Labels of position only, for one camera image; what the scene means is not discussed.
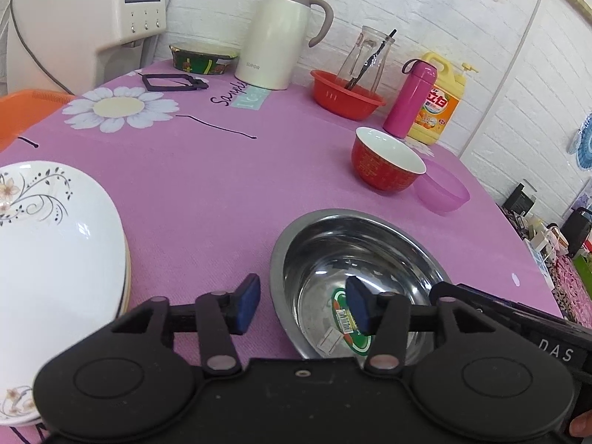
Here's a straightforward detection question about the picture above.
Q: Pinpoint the yellow dish soap bottle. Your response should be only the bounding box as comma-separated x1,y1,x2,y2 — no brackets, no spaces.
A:
407,52,479,145

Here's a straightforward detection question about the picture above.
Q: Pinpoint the white plate with dark rim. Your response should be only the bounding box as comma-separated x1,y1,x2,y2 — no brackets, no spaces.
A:
117,239,131,317

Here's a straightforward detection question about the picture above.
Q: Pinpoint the white plate with flower pattern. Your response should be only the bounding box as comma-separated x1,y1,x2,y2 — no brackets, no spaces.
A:
1,161,127,427

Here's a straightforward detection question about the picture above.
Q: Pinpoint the pink thermos bottle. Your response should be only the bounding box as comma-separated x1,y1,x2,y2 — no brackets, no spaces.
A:
382,58,437,139

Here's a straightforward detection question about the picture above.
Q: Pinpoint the red bowl white inside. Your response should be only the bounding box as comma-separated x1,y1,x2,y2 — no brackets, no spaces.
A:
351,126,427,194

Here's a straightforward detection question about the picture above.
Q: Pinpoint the green instant noodle bowl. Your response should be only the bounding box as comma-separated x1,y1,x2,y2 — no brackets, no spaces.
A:
169,43,239,75

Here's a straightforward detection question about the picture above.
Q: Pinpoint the person's hand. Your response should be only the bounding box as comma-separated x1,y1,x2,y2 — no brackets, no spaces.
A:
569,411,592,438

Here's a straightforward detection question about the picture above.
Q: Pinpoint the grey power cable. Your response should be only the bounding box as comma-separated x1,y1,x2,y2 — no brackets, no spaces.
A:
8,0,75,97

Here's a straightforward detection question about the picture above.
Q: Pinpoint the blue round wall decoration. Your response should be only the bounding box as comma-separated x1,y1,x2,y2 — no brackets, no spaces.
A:
567,114,592,171

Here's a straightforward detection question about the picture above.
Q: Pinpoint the white water dispenser with screen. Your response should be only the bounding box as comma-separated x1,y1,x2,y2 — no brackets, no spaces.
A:
5,0,169,94

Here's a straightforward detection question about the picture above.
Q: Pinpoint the red plastic colander basket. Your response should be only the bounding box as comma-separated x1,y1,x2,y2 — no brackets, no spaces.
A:
310,69,386,121

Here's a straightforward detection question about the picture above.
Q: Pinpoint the black square plastic frame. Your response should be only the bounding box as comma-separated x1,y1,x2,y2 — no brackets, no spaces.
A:
141,73,209,92

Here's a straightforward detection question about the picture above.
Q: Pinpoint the stainless steel bowl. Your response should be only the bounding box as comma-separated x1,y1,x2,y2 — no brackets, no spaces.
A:
269,209,448,361

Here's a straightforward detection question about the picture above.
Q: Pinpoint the orange plastic basin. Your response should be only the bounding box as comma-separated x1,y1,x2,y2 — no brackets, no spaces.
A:
0,89,74,150

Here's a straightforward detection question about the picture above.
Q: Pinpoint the clear glass carafe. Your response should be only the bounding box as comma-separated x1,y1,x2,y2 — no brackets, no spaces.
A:
337,25,394,92

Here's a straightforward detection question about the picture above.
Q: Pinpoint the cream thermos jug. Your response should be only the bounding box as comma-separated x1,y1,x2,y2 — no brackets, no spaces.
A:
235,0,334,90

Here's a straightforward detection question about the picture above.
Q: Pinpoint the purple flowered tablecloth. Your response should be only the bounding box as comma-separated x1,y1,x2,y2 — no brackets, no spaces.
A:
0,58,563,444

